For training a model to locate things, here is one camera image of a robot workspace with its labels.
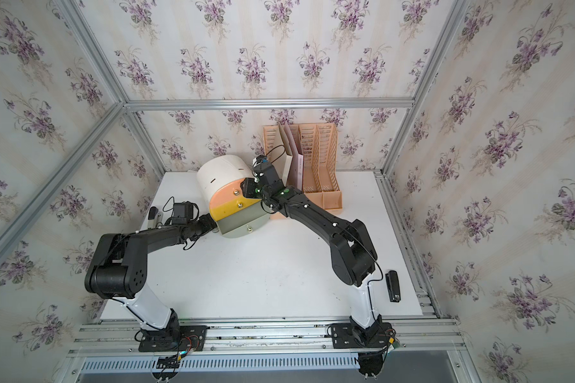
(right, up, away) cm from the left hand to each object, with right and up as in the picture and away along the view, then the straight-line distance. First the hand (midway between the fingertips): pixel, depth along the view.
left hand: (213, 224), depth 98 cm
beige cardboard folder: (+28, +28, -2) cm, 40 cm away
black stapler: (+68, -18, -16) cm, 72 cm away
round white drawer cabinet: (+5, +19, -6) cm, 21 cm away
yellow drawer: (+7, +7, -10) cm, 14 cm away
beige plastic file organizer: (+46, +37, +13) cm, 60 cm away
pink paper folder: (+34, +18, -2) cm, 39 cm away
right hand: (+16, +16, -13) cm, 26 cm away
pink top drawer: (+10, +13, -13) cm, 21 cm away
